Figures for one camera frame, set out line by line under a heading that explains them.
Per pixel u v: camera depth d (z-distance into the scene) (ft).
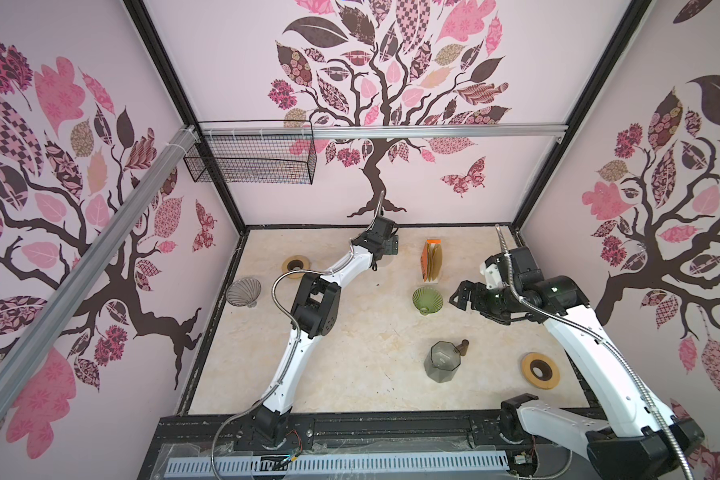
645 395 1.27
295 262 3.47
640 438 1.22
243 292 3.12
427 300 3.12
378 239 2.74
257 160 4.00
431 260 3.32
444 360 2.50
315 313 2.10
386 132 3.02
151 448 2.37
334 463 2.29
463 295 2.12
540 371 2.74
